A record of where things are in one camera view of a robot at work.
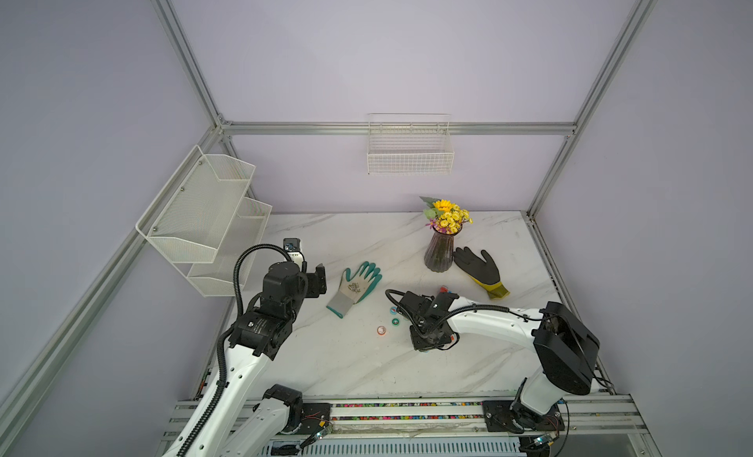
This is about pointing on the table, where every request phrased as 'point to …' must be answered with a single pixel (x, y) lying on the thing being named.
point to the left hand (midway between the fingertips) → (304, 271)
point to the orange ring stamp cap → (381, 330)
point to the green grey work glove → (353, 290)
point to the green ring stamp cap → (395, 322)
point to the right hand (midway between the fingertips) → (426, 346)
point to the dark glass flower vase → (439, 254)
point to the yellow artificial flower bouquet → (445, 216)
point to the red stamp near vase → (443, 289)
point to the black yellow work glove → (483, 272)
